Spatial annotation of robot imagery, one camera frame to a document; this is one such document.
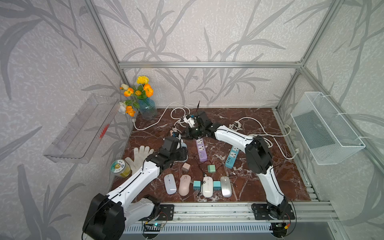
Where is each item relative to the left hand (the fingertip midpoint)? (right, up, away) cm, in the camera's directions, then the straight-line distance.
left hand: (185, 152), depth 84 cm
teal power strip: (+28, -5, +7) cm, 29 cm away
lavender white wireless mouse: (-8, -17, -3) cm, 19 cm away
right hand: (-4, +10, +2) cm, 11 cm away
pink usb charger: (0, -9, +4) cm, 10 cm away
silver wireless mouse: (+22, -18, -3) cm, 29 cm away
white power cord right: (+34, +14, +25) cm, 44 cm away
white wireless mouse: (+13, -18, -4) cm, 22 cm away
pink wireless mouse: (0, -17, -3) cm, 17 cm away
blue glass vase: (-29, +27, +22) cm, 45 cm away
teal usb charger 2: (+18, -18, -3) cm, 25 cm away
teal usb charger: (+7, -18, -3) cm, 19 cm away
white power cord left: (-11, +33, +37) cm, 51 cm away
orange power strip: (-12, +10, +19) cm, 25 cm away
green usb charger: (+15, -10, +3) cm, 18 cm away
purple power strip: (+9, 0, +10) cm, 14 cm away
